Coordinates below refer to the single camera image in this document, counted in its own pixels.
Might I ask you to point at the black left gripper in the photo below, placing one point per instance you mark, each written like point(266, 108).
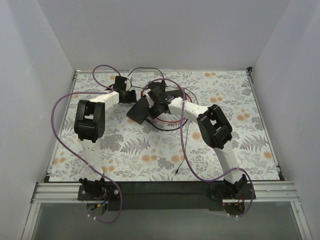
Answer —
point(130, 96)

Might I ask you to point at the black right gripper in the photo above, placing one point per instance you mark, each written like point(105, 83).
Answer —
point(152, 107)

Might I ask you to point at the black network switch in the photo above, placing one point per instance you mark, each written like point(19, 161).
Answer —
point(141, 110)

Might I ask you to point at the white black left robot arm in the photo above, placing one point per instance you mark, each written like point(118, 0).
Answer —
point(89, 125)

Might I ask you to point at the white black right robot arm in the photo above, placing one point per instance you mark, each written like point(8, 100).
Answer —
point(215, 130)

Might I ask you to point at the black power adapter box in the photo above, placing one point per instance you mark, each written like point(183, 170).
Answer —
point(161, 84)

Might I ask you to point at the black flat square plate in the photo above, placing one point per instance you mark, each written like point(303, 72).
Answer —
point(174, 93)

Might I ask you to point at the floral patterned table mat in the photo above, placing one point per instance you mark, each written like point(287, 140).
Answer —
point(158, 150)

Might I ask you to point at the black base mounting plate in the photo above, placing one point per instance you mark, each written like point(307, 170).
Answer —
point(116, 200)

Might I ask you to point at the aluminium frame rail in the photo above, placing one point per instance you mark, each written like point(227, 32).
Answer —
point(265, 191)

